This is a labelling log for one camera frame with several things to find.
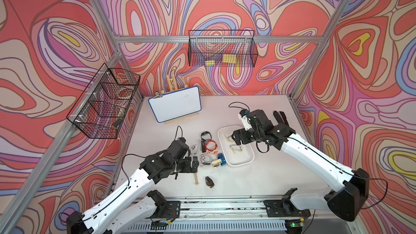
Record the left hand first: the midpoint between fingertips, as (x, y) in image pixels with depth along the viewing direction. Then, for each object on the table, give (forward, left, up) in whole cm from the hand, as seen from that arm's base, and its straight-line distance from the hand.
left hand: (193, 165), depth 75 cm
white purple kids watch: (+14, +1, -10) cm, 17 cm away
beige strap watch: (+15, -20, -12) cm, 28 cm away
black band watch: (+20, -3, -11) cm, 23 cm away
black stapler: (+30, -54, -10) cm, 63 cm away
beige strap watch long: (-2, -1, -12) cm, 13 cm away
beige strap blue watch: (+5, -11, -9) cm, 15 cm away
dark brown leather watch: (+15, -4, -8) cm, 17 cm away
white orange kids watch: (+12, -11, -11) cm, 19 cm away
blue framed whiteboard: (+33, +12, +7) cm, 35 cm away
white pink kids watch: (+8, -6, -11) cm, 15 cm away
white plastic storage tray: (+10, -23, -11) cm, 28 cm away
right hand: (+11, -23, +6) cm, 26 cm away
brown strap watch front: (-5, -7, -7) cm, 11 cm away
